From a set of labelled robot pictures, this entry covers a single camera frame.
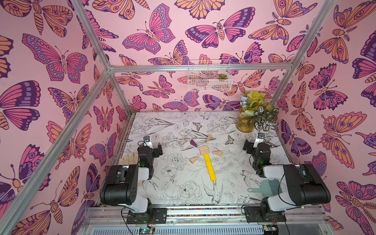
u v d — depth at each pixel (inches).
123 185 18.3
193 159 36.5
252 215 28.7
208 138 40.4
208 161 36.3
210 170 35.2
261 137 30.8
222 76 36.3
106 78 36.2
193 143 39.4
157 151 33.9
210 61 36.8
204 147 39.4
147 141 31.4
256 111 34.2
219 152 38.0
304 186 17.9
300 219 29.0
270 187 32.2
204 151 38.2
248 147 33.1
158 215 28.9
